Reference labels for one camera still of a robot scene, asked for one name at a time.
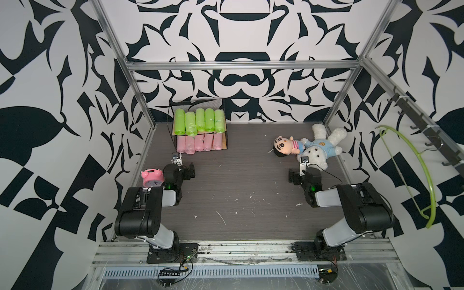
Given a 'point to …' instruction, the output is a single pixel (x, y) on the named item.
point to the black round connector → (327, 275)
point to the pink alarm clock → (153, 177)
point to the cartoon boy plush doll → (284, 147)
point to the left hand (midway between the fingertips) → (181, 160)
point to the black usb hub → (170, 273)
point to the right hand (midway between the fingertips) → (301, 165)
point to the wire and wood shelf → (191, 105)
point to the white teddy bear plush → (322, 147)
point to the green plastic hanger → (434, 213)
